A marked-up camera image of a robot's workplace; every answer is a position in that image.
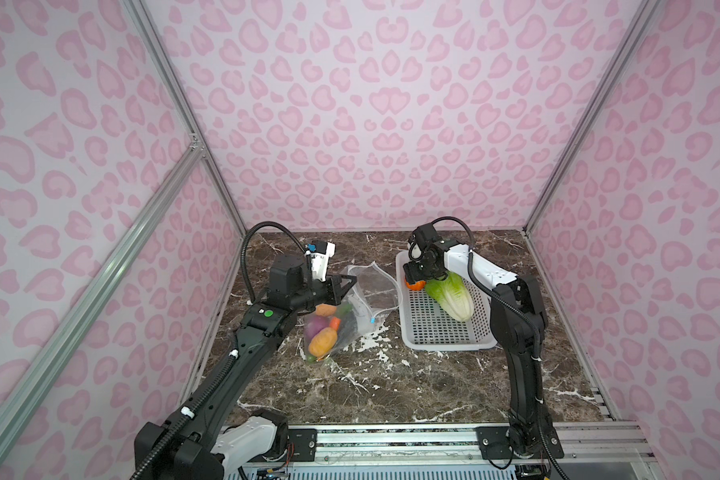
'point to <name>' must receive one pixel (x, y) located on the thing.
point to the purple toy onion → (315, 324)
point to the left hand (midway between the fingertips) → (357, 275)
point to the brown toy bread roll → (325, 309)
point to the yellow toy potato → (322, 343)
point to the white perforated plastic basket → (426, 325)
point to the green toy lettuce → (452, 295)
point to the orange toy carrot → (335, 323)
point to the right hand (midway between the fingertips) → (418, 271)
